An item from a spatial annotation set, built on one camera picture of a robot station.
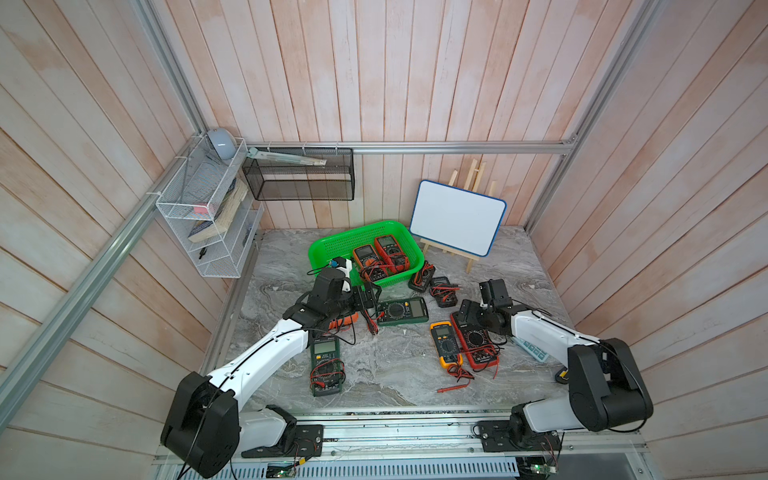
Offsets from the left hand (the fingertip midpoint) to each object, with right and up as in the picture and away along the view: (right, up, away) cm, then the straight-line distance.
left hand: (369, 296), depth 82 cm
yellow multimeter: (+23, -15, +4) cm, 27 cm away
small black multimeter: (+25, -1, +16) cm, 29 cm away
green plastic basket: (-17, +14, +24) cm, 33 cm away
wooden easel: (+33, +38, +10) cm, 51 cm away
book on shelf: (-43, +18, -4) cm, 47 cm away
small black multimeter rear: (+18, +3, +19) cm, 26 cm away
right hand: (+33, -7, +12) cm, 36 cm away
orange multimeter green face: (-8, -9, +8) cm, 14 cm away
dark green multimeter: (-12, -20, 0) cm, 23 cm away
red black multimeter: (+7, +14, +25) cm, 29 cm away
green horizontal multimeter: (+10, -7, +13) cm, 18 cm away
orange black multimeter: (0, +9, +22) cm, 23 cm away
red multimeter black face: (+32, -15, +4) cm, 35 cm away
